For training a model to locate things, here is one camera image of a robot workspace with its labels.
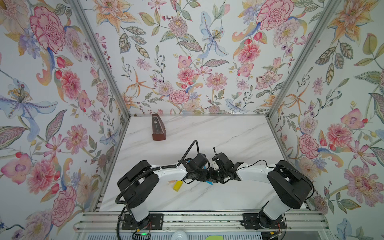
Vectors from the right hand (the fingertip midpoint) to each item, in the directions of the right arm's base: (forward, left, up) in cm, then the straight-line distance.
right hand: (203, 178), depth 88 cm
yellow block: (-5, +14, +2) cm, 16 cm away
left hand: (-1, -2, +2) cm, 3 cm away
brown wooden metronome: (+29, +31, +9) cm, 43 cm away
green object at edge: (-28, -5, -1) cm, 28 cm away
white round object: (-28, +11, +5) cm, 31 cm away
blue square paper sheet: (-3, -4, +1) cm, 5 cm away
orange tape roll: (-2, +18, 0) cm, 19 cm away
